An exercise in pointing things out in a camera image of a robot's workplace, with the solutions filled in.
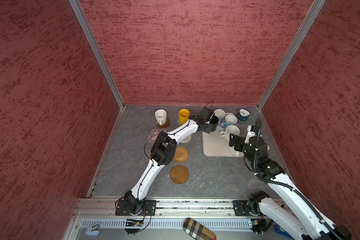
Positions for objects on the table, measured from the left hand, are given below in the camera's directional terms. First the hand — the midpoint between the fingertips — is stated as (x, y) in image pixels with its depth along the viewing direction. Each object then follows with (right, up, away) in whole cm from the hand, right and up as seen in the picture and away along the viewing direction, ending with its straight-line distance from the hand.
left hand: (207, 128), depth 100 cm
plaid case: (-11, -44, -34) cm, 57 cm away
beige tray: (+5, -12, -1) cm, 13 cm away
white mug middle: (+15, 0, -3) cm, 15 cm away
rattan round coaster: (-18, -16, -8) cm, 25 cm away
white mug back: (+11, +11, +7) cm, 17 cm away
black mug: (+5, +5, 0) cm, 7 cm away
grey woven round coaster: (-20, +4, +9) cm, 23 cm away
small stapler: (-58, -45, -33) cm, 80 cm away
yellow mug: (-16, +9, +3) cm, 19 cm away
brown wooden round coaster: (-19, -26, -14) cm, 35 cm away
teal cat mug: (+29, +10, +10) cm, 32 cm away
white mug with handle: (-32, +8, +1) cm, 33 cm away
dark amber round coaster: (-29, +2, +6) cm, 30 cm away
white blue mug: (+17, +6, +3) cm, 18 cm away
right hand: (+12, -4, -21) cm, 25 cm away
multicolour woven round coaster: (-14, -8, 0) cm, 16 cm away
